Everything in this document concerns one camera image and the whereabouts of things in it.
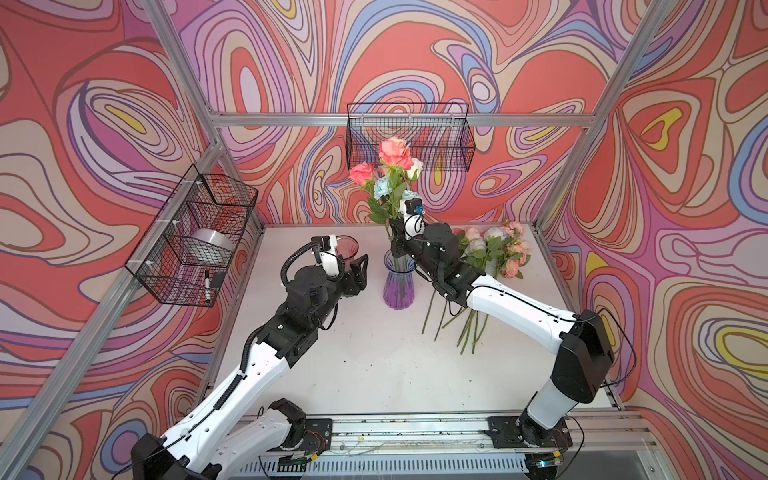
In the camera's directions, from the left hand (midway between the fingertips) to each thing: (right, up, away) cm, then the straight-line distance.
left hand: (359, 255), depth 70 cm
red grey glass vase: (-6, +3, +19) cm, 20 cm away
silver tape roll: (-36, +3, -1) cm, 36 cm away
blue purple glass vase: (+11, -10, +26) cm, 30 cm away
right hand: (+8, +8, +6) cm, 13 cm away
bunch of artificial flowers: (+47, +1, +35) cm, 58 cm away
